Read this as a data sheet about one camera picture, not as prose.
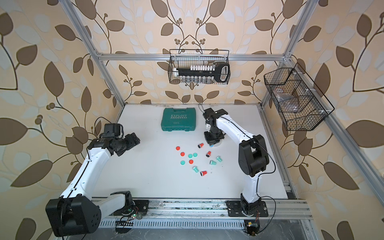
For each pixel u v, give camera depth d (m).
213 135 0.77
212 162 0.89
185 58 0.91
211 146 0.88
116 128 0.64
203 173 0.84
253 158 0.50
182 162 0.90
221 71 0.83
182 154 0.94
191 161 0.91
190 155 0.94
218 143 0.83
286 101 0.69
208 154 0.92
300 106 0.73
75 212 0.39
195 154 0.94
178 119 1.06
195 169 0.87
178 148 0.96
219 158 0.91
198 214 0.74
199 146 0.96
